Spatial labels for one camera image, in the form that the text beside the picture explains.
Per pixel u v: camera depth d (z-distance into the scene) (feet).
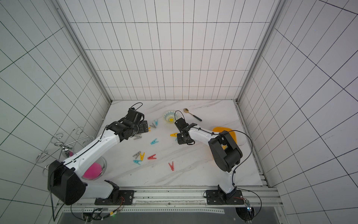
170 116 3.50
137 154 2.90
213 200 2.37
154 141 3.11
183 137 2.27
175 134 3.20
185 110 3.71
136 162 2.80
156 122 3.41
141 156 2.87
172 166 2.73
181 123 2.52
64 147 2.00
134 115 2.04
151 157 2.87
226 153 1.60
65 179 1.30
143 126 2.45
